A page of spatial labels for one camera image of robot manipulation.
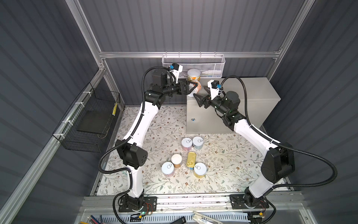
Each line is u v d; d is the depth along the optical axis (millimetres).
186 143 912
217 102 674
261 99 1111
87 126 694
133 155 490
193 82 754
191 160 844
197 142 912
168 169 806
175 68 641
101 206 738
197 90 742
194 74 788
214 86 621
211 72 885
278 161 446
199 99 701
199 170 806
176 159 828
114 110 827
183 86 644
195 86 680
